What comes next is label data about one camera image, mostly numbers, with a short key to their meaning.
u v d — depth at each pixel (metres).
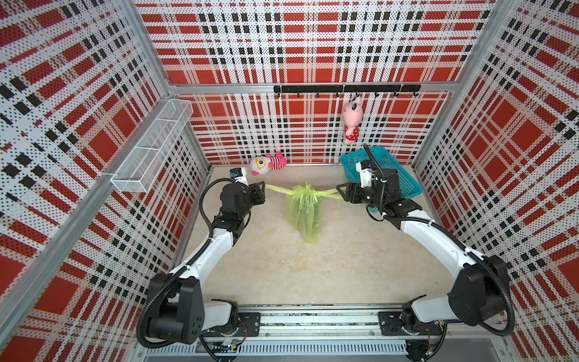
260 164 1.12
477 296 0.41
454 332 0.72
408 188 1.04
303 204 0.81
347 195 0.74
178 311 0.41
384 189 0.61
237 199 0.63
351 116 0.91
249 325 0.74
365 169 0.72
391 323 0.73
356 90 0.89
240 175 0.73
